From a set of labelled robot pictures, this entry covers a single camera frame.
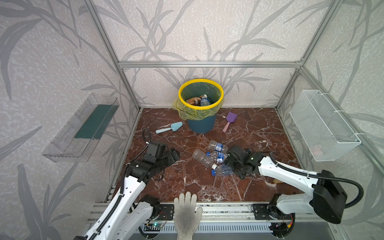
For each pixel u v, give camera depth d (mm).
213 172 836
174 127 1091
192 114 854
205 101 938
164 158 642
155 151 553
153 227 715
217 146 912
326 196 397
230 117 1155
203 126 1081
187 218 722
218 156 903
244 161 610
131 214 555
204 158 907
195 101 966
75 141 639
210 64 973
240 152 638
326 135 632
